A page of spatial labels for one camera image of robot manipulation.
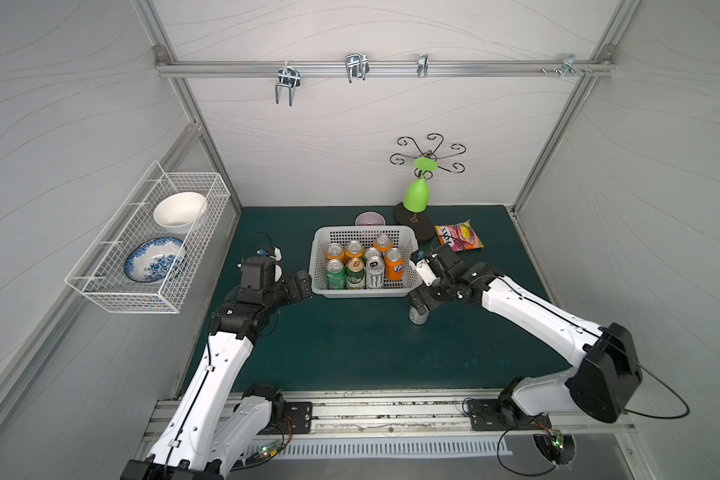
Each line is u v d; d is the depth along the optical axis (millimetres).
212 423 421
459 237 1083
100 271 572
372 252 931
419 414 753
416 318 878
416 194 948
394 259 925
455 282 600
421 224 1139
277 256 697
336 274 890
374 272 860
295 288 664
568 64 765
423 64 729
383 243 960
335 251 932
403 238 1021
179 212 718
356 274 905
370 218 1116
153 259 650
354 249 952
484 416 732
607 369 405
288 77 783
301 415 733
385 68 777
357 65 763
